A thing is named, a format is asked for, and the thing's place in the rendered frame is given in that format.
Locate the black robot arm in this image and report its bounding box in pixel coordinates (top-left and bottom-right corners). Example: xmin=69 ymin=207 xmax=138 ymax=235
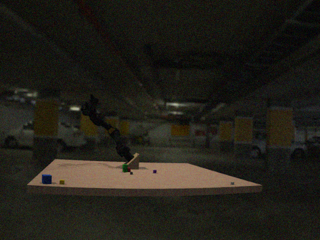
xmin=89 ymin=112 xmax=134 ymax=162

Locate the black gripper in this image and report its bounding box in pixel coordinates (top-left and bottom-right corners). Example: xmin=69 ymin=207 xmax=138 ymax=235
xmin=82 ymin=94 xmax=99 ymax=116

